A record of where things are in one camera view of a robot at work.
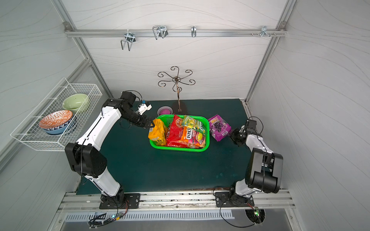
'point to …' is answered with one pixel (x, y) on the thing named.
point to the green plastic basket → (166, 119)
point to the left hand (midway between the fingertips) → (149, 124)
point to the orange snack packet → (193, 138)
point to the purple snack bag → (218, 127)
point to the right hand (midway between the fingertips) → (230, 134)
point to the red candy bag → (174, 132)
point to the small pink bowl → (164, 110)
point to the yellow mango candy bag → (158, 134)
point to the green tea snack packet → (194, 123)
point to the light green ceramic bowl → (74, 102)
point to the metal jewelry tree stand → (177, 79)
